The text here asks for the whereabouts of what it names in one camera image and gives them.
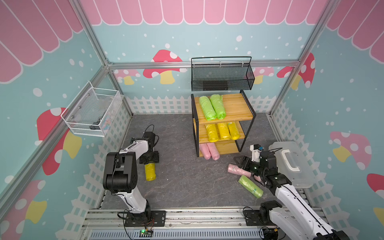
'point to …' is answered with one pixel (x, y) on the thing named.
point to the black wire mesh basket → (206, 77)
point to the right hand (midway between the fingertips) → (237, 158)
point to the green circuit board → (145, 233)
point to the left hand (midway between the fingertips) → (150, 163)
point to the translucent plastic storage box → (291, 162)
